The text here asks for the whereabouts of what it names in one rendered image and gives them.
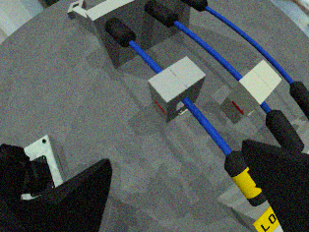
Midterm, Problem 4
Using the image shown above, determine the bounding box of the white rectangular bar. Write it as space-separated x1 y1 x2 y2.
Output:
72 6 95 35

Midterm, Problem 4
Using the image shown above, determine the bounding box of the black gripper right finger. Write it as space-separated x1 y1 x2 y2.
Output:
241 140 309 232

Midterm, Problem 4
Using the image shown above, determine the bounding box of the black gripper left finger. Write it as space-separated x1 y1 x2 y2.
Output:
0 159 112 232

